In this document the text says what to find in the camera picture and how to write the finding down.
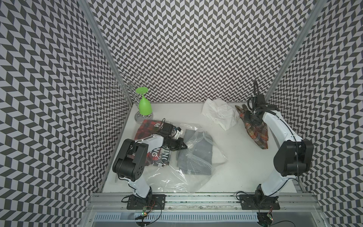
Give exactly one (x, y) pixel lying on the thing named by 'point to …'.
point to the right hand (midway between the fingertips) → (247, 121)
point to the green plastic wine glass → (145, 108)
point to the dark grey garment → (196, 159)
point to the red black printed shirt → (158, 156)
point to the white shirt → (218, 110)
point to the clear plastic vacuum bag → (168, 178)
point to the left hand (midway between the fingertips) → (186, 148)
